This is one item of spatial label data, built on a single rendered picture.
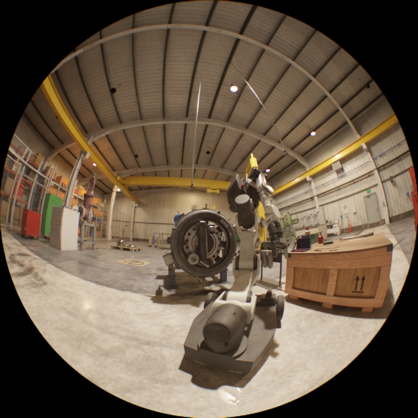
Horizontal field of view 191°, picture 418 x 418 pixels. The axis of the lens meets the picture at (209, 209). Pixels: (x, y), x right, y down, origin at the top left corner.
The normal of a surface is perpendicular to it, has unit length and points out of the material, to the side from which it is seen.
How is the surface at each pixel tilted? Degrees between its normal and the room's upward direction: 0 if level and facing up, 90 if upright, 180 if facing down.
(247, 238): 71
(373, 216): 90
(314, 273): 90
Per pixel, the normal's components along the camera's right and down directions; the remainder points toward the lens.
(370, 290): -0.94, -0.07
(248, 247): -0.41, -0.50
